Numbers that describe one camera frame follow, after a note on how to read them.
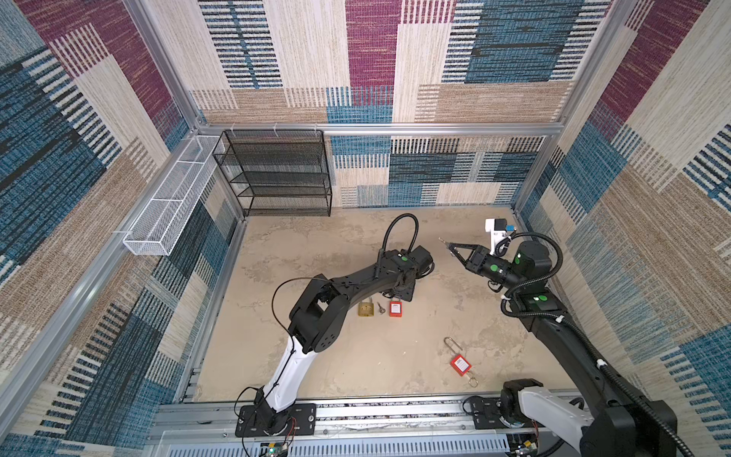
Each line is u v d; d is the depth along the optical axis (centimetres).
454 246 73
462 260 70
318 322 53
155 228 89
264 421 64
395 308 92
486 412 74
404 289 77
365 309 92
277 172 111
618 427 38
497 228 68
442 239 114
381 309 92
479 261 66
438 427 73
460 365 81
